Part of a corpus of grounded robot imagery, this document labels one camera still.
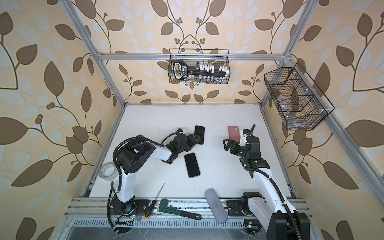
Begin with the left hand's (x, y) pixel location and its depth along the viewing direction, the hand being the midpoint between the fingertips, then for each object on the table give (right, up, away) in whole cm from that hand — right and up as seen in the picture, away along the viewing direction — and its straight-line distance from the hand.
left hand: (201, 137), depth 94 cm
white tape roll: (-56, -19, -6) cm, 59 cm away
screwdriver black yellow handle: (-26, -32, -20) cm, 46 cm away
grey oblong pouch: (+8, -33, -25) cm, 42 cm away
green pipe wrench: (-19, -32, -21) cm, 43 cm away
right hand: (+16, -3, -11) cm, 20 cm away
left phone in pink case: (-17, -10, -19) cm, 27 cm away
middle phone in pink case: (-6, -16, -6) cm, 18 cm away
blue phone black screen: (-1, +4, +4) cm, 6 cm away
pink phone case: (+23, +2, +8) cm, 25 cm away
